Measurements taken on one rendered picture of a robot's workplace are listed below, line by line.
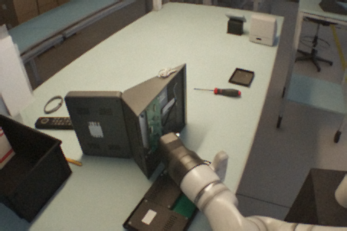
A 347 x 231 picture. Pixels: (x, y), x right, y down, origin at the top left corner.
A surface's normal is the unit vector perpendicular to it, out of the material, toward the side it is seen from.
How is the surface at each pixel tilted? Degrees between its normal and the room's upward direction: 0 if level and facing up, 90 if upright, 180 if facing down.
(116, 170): 0
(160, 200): 0
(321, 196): 0
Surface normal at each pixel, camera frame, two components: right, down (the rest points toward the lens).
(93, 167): -0.04, -0.78
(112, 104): -0.10, 0.63
